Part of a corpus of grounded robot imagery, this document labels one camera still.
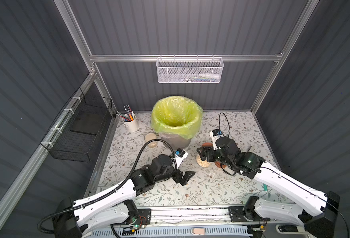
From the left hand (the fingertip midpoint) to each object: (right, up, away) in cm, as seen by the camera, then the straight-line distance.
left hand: (189, 169), depth 69 cm
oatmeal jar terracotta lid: (+9, +11, +1) cm, 14 cm away
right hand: (+9, +9, +4) cm, 13 cm away
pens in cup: (-40, +27, +36) cm, 60 cm away
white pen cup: (-38, +20, +35) cm, 56 cm away
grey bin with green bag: (-6, +25, +30) cm, 39 cm away
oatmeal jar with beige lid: (-25, +13, +33) cm, 44 cm away
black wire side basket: (-57, +16, +4) cm, 60 cm away
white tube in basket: (+15, +53, +24) cm, 60 cm away
